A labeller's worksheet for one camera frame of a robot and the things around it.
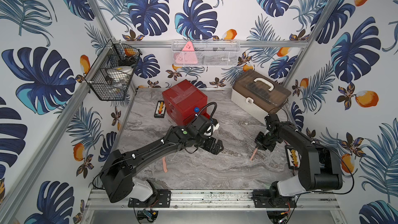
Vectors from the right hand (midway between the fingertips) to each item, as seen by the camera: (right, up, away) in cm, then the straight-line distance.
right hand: (257, 145), depth 89 cm
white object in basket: (-74, +39, -9) cm, 84 cm away
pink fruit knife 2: (-3, -4, -3) cm, 6 cm away
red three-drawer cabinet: (-41, +25, -3) cm, 49 cm away
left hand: (-24, +4, -14) cm, 28 cm away
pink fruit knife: (-52, -10, -3) cm, 53 cm away
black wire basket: (-84, +54, +6) cm, 100 cm away
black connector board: (-60, +20, +18) cm, 66 cm away
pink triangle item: (-40, +52, +1) cm, 65 cm away
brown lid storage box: (+2, +29, +4) cm, 30 cm away
